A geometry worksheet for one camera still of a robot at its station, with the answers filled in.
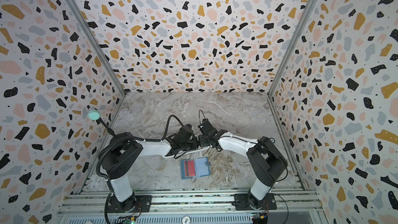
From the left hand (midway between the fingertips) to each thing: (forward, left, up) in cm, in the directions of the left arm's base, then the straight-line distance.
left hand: (203, 141), depth 91 cm
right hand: (+2, 0, +2) cm, 3 cm away
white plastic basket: (-8, +8, +3) cm, 12 cm away
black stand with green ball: (-2, +46, +31) cm, 55 cm away
